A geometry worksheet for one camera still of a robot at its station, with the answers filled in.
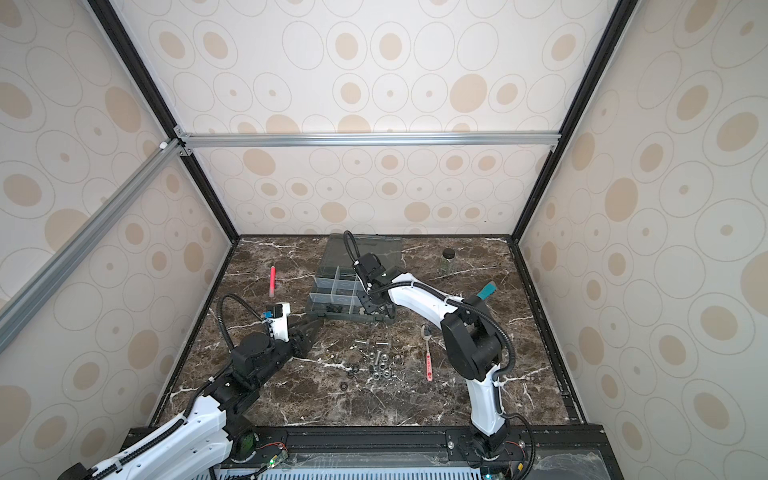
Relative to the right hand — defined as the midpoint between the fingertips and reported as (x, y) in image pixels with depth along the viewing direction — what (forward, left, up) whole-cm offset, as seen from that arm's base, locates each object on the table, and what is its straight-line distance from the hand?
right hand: (374, 297), depth 93 cm
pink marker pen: (+12, +37, -6) cm, 39 cm away
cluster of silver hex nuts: (-20, -2, -7) cm, 21 cm away
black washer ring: (-24, +8, -7) cm, 26 cm away
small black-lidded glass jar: (+14, -25, -1) cm, 29 cm away
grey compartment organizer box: (+8, +14, -6) cm, 17 cm away
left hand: (-13, +13, +10) cm, 21 cm away
